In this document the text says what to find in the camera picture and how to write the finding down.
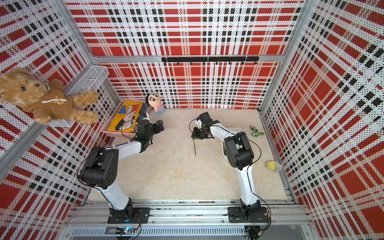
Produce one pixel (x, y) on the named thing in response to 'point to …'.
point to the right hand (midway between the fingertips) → (195, 134)
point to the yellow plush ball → (270, 164)
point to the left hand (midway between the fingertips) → (159, 122)
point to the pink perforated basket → (145, 110)
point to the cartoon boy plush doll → (155, 101)
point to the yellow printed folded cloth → (125, 118)
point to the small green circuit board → (128, 230)
